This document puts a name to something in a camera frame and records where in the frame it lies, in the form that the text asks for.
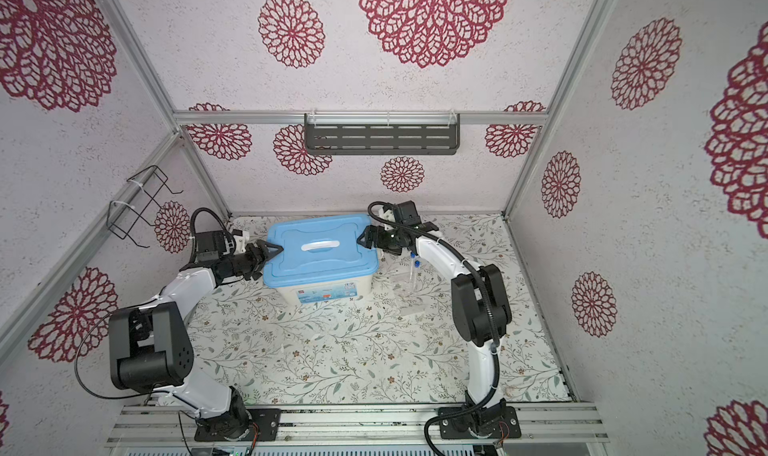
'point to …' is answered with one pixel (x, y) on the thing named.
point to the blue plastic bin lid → (318, 250)
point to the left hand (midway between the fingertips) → (278, 259)
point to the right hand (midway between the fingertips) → (367, 238)
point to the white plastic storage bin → (326, 293)
